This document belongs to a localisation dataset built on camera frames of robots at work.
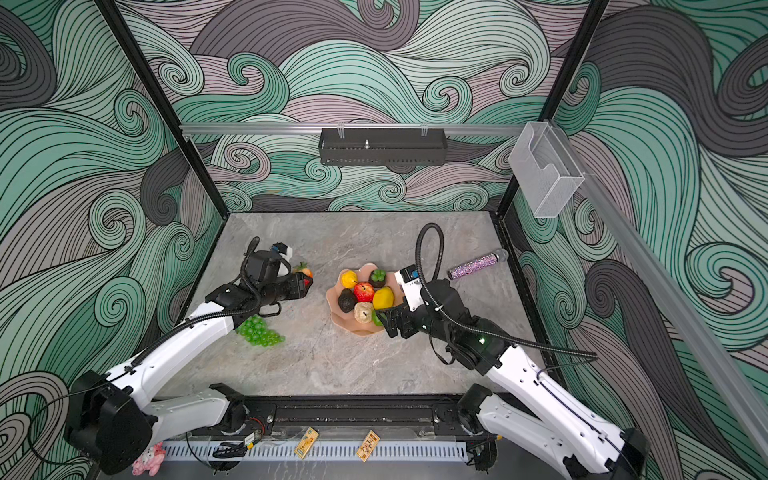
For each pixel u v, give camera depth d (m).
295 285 0.71
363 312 0.83
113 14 0.71
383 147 0.98
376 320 0.83
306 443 0.69
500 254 1.03
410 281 0.60
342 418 0.75
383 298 0.90
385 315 0.61
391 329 0.61
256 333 0.85
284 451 0.70
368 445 0.69
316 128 0.94
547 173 0.77
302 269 0.80
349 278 0.91
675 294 0.52
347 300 0.88
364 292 0.90
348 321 0.88
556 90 0.84
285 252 0.74
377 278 0.90
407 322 0.61
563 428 0.40
